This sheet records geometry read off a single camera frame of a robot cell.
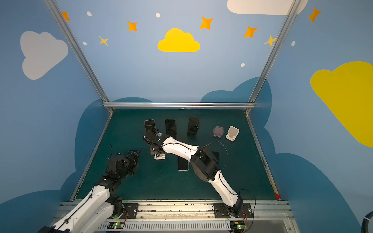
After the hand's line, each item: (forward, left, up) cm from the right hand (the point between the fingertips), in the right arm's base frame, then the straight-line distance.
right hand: (159, 147), depth 93 cm
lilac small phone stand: (+18, -40, -3) cm, 44 cm away
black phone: (+22, -3, -7) cm, 23 cm away
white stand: (-5, -2, -4) cm, 6 cm away
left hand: (-8, +7, +5) cm, 11 cm away
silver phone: (-7, +1, +7) cm, 10 cm away
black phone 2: (+18, -21, +2) cm, 28 cm away
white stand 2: (+15, -50, -1) cm, 52 cm away
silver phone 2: (-8, -16, -5) cm, 19 cm away
